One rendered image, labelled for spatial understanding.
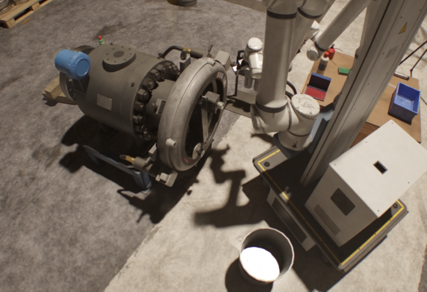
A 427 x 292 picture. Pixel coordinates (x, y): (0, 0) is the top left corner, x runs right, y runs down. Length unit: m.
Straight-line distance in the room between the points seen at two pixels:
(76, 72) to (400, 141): 1.89
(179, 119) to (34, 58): 2.93
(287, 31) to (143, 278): 1.71
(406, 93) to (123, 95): 2.20
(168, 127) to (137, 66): 0.51
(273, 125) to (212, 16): 2.94
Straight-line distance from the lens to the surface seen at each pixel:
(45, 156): 2.79
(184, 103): 1.48
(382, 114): 2.42
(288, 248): 1.77
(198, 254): 2.03
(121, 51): 1.91
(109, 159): 2.18
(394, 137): 1.73
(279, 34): 1.14
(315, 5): 1.17
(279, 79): 1.24
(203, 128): 1.76
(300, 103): 1.41
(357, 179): 1.45
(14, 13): 5.26
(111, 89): 1.81
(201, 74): 1.56
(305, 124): 1.44
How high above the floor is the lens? 1.97
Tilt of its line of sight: 52 degrees down
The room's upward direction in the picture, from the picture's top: straight up
